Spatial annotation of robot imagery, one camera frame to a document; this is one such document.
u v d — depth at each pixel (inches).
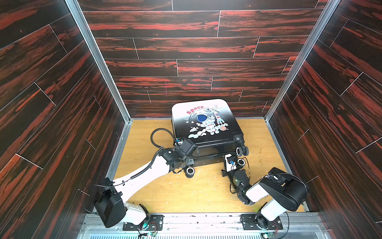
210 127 33.2
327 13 26.6
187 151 23.4
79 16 27.1
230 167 28.4
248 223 28.6
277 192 18.1
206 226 29.0
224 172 30.9
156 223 28.4
